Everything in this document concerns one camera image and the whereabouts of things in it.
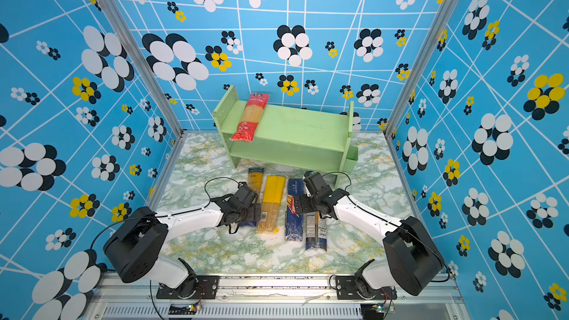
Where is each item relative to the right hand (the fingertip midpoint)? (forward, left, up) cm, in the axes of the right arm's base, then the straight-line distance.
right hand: (307, 200), depth 88 cm
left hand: (-2, +22, -5) cm, 23 cm away
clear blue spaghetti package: (-11, -3, -3) cm, 12 cm away
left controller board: (-36, +40, -7) cm, 54 cm away
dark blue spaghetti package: (-7, +6, -2) cm, 10 cm away
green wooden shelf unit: (+16, -1, +20) cm, 26 cm away
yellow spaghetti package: (0, +15, -3) cm, 16 cm away
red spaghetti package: (+23, +22, +24) cm, 40 cm away
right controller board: (-35, -20, -7) cm, 41 cm away
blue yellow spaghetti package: (+12, +23, -3) cm, 26 cm away
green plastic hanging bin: (+18, -19, +4) cm, 27 cm away
